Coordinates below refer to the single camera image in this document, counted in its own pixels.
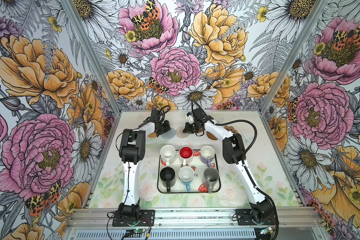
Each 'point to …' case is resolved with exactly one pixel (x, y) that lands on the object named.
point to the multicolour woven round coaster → (180, 133)
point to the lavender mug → (207, 155)
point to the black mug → (167, 178)
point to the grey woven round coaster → (169, 135)
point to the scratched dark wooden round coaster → (200, 130)
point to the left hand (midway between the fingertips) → (170, 130)
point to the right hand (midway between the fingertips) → (184, 134)
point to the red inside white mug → (185, 154)
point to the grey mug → (211, 175)
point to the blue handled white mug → (186, 174)
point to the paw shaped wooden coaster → (231, 128)
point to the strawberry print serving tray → (195, 177)
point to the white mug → (167, 154)
